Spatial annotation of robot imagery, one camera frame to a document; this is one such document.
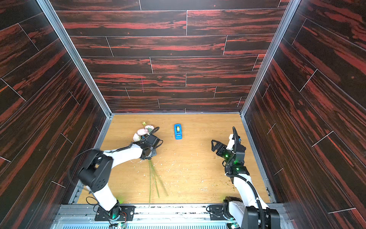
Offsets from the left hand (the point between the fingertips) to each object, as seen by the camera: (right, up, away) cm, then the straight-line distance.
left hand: (152, 152), depth 96 cm
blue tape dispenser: (+18, +11, +7) cm, 22 cm away
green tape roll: (+17, +16, +8) cm, 25 cm away
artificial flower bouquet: (+3, -10, -9) cm, 14 cm away
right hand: (+44, +8, -11) cm, 46 cm away
